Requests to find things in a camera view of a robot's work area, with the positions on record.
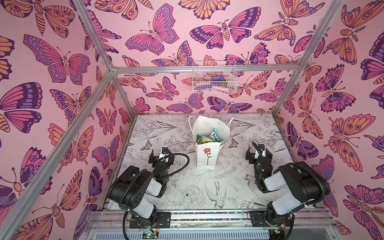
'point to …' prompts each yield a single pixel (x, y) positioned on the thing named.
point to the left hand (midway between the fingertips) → (161, 149)
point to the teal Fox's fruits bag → (214, 136)
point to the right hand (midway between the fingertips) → (259, 147)
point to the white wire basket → (214, 76)
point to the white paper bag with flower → (209, 135)
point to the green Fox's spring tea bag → (203, 139)
